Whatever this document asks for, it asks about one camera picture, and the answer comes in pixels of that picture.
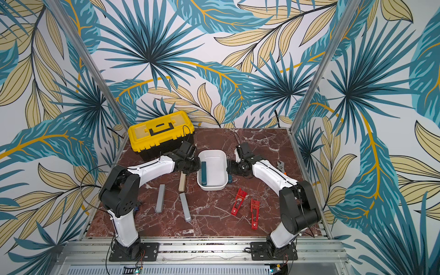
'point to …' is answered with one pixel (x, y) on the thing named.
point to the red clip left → (240, 197)
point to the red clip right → (255, 206)
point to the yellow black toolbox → (153, 137)
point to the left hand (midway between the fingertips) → (200, 168)
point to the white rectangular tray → (216, 169)
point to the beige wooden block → (182, 183)
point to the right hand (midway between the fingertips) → (232, 169)
